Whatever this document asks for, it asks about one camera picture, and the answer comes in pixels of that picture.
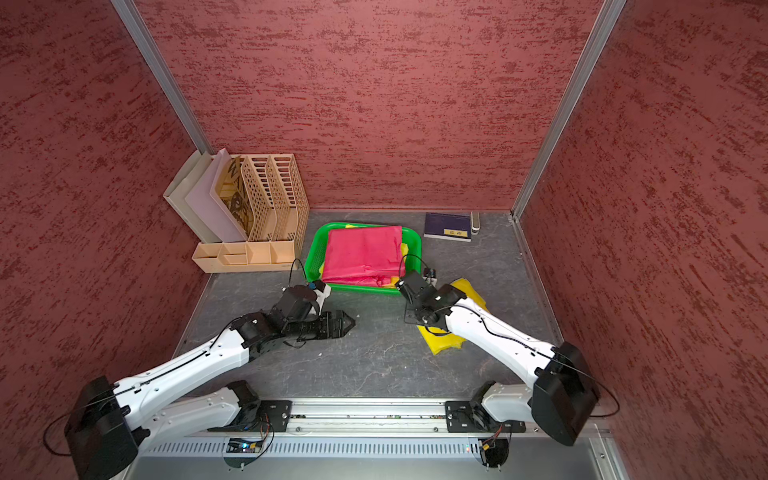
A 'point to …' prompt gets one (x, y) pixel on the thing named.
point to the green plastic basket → (314, 257)
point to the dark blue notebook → (450, 226)
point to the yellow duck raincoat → (395, 279)
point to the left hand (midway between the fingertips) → (341, 331)
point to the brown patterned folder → (234, 194)
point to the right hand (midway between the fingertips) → (417, 319)
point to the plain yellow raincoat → (438, 339)
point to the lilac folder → (204, 202)
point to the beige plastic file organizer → (278, 190)
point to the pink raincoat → (365, 257)
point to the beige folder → (178, 191)
